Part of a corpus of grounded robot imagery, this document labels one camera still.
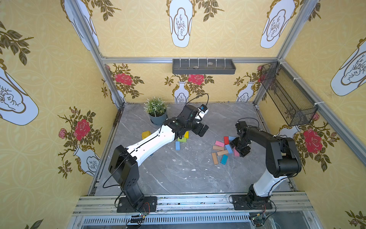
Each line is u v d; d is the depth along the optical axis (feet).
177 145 3.11
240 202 2.42
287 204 2.45
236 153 2.95
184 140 3.21
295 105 2.74
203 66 3.02
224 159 2.96
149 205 2.38
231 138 3.24
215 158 2.95
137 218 2.37
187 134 3.22
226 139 3.26
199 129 2.33
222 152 3.03
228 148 3.05
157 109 3.13
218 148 3.11
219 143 3.17
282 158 1.60
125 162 1.41
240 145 2.65
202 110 2.26
